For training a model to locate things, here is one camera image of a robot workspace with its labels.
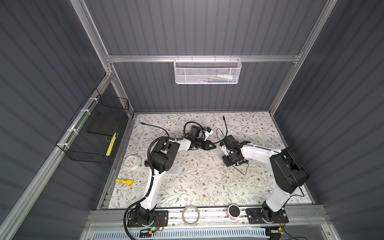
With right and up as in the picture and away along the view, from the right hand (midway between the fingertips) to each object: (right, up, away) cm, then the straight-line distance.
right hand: (228, 162), depth 94 cm
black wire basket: (-73, +17, -22) cm, 78 cm away
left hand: (-7, +9, +4) cm, 12 cm away
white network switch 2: (-6, +6, +2) cm, 8 cm away
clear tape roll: (-27, -24, -19) cm, 41 cm away
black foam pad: (-68, +24, -17) cm, 74 cm away
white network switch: (-34, -4, -6) cm, 35 cm away
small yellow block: (-62, -9, -10) cm, 63 cm away
